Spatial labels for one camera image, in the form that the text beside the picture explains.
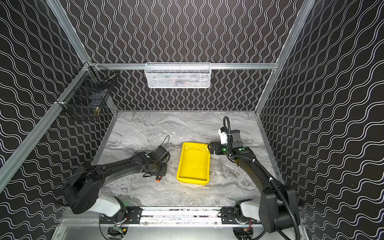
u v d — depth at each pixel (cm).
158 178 83
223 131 77
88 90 95
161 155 70
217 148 76
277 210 41
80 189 43
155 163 66
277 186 42
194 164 92
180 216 75
